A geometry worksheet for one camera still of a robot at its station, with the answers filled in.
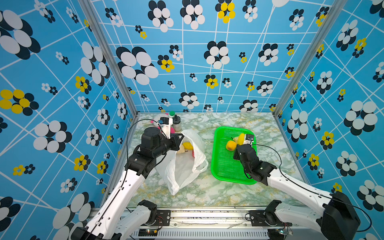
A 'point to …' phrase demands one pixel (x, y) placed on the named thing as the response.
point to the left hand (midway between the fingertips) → (184, 134)
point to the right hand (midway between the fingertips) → (239, 146)
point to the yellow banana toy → (241, 139)
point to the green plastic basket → (224, 168)
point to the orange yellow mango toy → (231, 145)
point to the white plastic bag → (179, 168)
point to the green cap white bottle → (171, 114)
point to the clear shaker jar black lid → (177, 123)
